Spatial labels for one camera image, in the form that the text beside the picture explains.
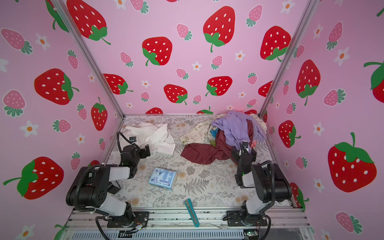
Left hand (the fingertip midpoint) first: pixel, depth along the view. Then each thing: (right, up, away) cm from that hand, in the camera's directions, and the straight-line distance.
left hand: (140, 145), depth 94 cm
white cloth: (+9, +5, +7) cm, 12 cm away
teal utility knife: (+34, -32, -18) cm, 50 cm away
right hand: (+66, 0, -4) cm, 67 cm away
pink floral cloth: (+83, +15, +12) cm, 85 cm away
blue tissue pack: (+18, -17, -12) cm, 27 cm away
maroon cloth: (+42, -7, +4) cm, 43 cm away
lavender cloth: (+61, +15, -1) cm, 63 cm away
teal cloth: (+48, +8, +9) cm, 50 cm away
